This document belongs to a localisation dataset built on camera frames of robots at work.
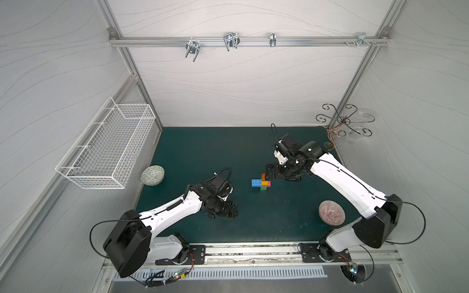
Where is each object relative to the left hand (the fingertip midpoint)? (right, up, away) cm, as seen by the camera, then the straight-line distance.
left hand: (231, 214), depth 79 cm
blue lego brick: (+12, +11, +11) cm, 20 cm away
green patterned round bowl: (-43, +14, +17) cm, 48 cm away
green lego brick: (+16, +9, +11) cm, 21 cm away
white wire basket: (-48, +27, -11) cm, 56 cm away
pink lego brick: (+18, +11, +10) cm, 23 cm away
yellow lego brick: (+16, +12, +8) cm, 22 cm away
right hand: (+19, +17, -3) cm, 26 cm away
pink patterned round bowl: (+47, -1, +4) cm, 47 cm away
